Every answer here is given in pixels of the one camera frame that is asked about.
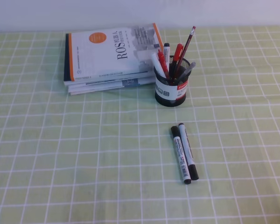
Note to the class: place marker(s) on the white ROS book on top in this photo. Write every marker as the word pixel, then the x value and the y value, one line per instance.
pixel 110 54

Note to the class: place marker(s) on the grey gel pen in holder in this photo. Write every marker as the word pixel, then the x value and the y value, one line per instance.
pixel 186 72

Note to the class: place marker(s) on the black mesh pen holder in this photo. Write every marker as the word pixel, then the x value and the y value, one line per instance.
pixel 170 94

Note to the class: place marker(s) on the white marker in holder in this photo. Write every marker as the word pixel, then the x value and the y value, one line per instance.
pixel 157 65

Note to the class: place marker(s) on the middle book in stack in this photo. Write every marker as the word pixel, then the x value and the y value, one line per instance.
pixel 122 82

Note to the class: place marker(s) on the black capped marker in holder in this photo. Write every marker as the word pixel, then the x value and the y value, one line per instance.
pixel 166 52

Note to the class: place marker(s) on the red pencil with eraser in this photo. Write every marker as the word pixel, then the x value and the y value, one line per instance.
pixel 185 49

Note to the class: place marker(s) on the right black marker on table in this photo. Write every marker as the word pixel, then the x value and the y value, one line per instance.
pixel 188 153

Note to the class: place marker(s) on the red capped pen in holder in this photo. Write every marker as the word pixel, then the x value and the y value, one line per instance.
pixel 173 65

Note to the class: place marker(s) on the left black marker on table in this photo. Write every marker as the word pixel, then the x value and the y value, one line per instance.
pixel 180 155

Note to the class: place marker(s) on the bottom book in stack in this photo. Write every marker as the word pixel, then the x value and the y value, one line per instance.
pixel 87 89

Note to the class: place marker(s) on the red pen left in holder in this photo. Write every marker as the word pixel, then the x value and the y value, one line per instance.
pixel 163 64

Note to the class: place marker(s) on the black marker on table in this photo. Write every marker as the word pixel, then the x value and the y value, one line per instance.
pixel 180 155
pixel 188 153

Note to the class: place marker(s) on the book in stack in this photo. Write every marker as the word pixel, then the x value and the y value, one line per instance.
pixel 122 82
pixel 87 89

